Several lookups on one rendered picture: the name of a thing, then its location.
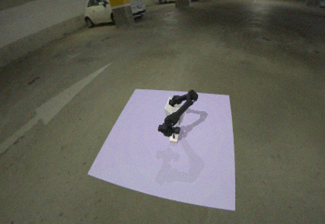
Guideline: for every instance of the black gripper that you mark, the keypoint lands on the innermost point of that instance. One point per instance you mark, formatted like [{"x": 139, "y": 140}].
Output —
[{"x": 174, "y": 129}]

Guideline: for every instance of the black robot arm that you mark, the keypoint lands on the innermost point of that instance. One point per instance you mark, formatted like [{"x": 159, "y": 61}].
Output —
[{"x": 174, "y": 117}]

